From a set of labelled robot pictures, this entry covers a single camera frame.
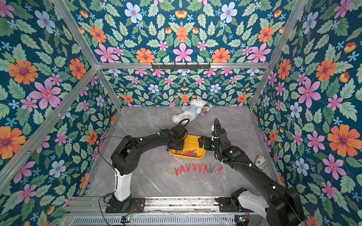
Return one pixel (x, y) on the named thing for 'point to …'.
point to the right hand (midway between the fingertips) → (205, 139)
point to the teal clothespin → (211, 170)
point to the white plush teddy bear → (189, 111)
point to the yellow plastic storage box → (191, 150)
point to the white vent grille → (82, 220)
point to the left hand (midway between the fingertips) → (182, 146)
